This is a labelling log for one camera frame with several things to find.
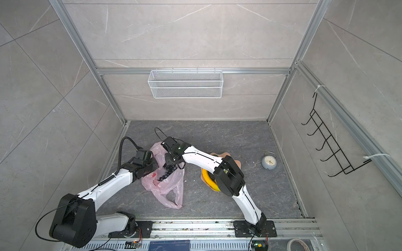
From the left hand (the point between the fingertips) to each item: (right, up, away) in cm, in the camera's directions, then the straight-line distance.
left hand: (155, 160), depth 89 cm
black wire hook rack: (+83, +3, -31) cm, 89 cm away
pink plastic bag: (+5, -13, -10) cm, 17 cm away
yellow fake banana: (+31, -10, -7) cm, 33 cm away
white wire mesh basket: (+16, +48, +12) cm, 52 cm away
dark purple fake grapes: (+9, -5, -1) cm, 10 cm away
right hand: (+9, +1, +1) cm, 9 cm away
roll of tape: (+72, -33, -20) cm, 82 cm away
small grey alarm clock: (+68, -1, +4) cm, 68 cm away
